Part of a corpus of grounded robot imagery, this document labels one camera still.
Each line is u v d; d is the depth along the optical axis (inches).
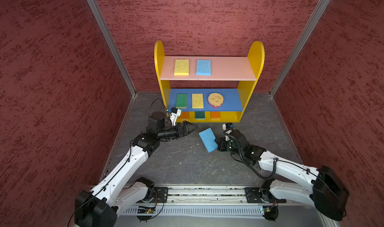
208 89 46.3
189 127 25.8
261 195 26.3
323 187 15.9
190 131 24.9
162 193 29.2
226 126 29.3
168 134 24.6
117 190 17.0
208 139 32.0
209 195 29.8
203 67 29.9
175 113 26.8
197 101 37.4
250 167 22.7
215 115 41.4
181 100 37.9
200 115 40.7
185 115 40.4
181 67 29.8
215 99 37.2
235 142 23.6
